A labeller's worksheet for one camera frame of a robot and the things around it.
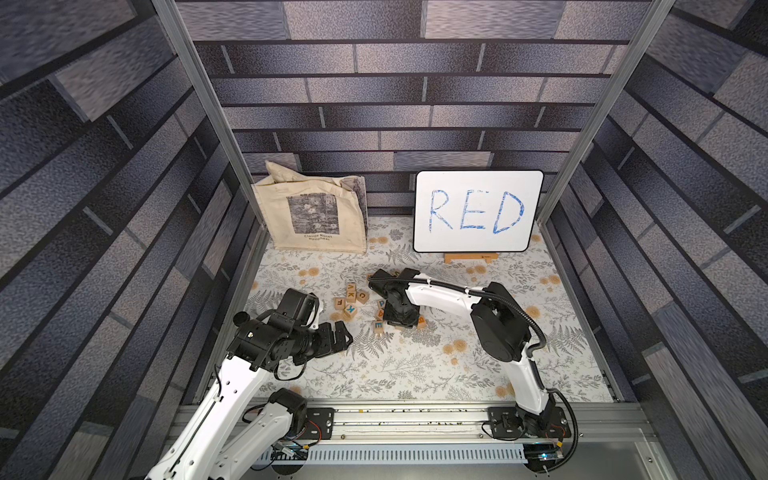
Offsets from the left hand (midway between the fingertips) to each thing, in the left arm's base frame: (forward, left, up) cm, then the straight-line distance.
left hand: (340, 342), depth 70 cm
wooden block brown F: (+18, +4, -15) cm, 24 cm away
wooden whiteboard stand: (+36, -47, -12) cm, 60 cm away
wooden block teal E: (+10, -9, -15) cm, 20 cm away
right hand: (+14, -14, -17) cm, 25 cm away
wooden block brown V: (+25, +1, -15) cm, 29 cm away
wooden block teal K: (+16, 0, -15) cm, 22 cm away
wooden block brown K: (+21, +1, -14) cm, 25 cm away
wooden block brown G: (+21, -3, -15) cm, 26 cm away
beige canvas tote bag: (+45, +14, -1) cm, 48 cm away
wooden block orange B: (+12, -22, -16) cm, 30 cm away
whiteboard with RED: (+45, -37, +2) cm, 58 cm away
